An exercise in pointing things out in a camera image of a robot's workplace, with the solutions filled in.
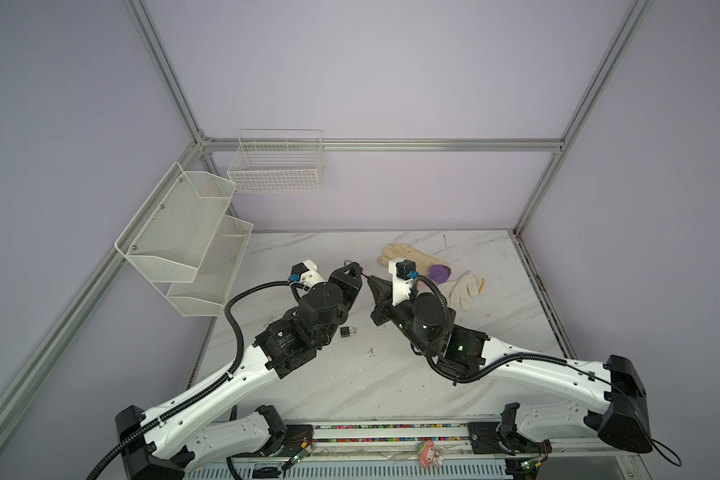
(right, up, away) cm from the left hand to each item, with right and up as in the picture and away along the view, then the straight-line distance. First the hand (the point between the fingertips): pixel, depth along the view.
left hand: (363, 270), depth 66 cm
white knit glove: (+36, -7, +37) cm, 52 cm away
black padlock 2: (-6, -21, +26) cm, 34 cm away
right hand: (0, -2, -1) cm, 3 cm away
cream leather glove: (+22, +2, +45) cm, 51 cm away
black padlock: (-3, +1, 0) cm, 3 cm away
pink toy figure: (+15, -43, +3) cm, 46 cm away
